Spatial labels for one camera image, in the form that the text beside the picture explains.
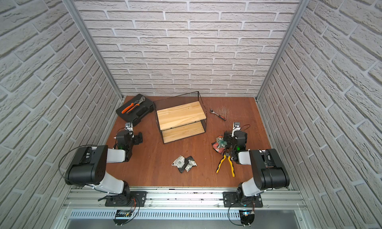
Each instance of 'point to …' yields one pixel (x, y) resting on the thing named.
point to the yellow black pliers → (227, 155)
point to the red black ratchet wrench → (212, 111)
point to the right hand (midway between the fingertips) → (236, 131)
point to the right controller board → (247, 217)
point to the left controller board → (122, 213)
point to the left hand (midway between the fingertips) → (133, 130)
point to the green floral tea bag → (222, 143)
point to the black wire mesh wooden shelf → (181, 116)
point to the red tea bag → (215, 145)
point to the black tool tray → (135, 109)
